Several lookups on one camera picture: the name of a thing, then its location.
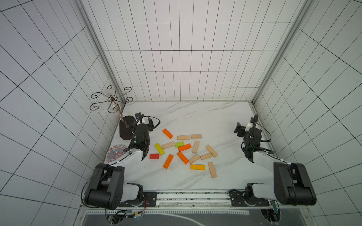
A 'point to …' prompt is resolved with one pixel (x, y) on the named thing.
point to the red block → (154, 156)
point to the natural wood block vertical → (195, 147)
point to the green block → (179, 144)
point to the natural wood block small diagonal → (193, 158)
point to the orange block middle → (185, 147)
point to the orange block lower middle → (183, 157)
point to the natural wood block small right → (203, 157)
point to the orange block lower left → (168, 161)
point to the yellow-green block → (160, 149)
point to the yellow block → (197, 167)
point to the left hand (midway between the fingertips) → (142, 120)
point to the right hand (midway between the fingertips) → (246, 123)
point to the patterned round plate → (114, 152)
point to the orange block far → (168, 133)
